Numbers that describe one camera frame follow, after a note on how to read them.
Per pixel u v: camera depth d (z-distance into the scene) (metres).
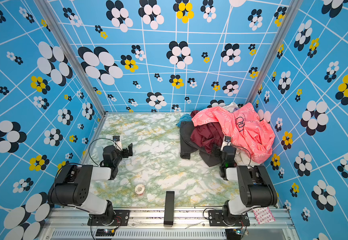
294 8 0.68
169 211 0.67
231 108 1.15
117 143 0.79
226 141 0.80
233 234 0.70
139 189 0.81
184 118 1.15
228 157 0.71
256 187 0.46
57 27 0.75
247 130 0.89
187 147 0.98
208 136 0.89
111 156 0.72
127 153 0.86
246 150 0.93
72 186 0.46
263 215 0.74
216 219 0.72
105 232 0.72
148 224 0.72
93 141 1.09
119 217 0.73
